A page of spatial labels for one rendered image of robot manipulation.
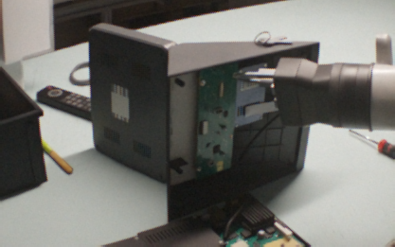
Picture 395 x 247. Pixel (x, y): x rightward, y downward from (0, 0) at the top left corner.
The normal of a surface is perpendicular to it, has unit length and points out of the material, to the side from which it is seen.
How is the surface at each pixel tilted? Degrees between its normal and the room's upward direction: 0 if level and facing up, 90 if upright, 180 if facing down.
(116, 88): 90
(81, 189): 0
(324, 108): 108
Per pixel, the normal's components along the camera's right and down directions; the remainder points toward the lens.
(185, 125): 0.56, 0.40
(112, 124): -0.58, 0.35
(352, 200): 0.04, -0.89
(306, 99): -0.31, 0.65
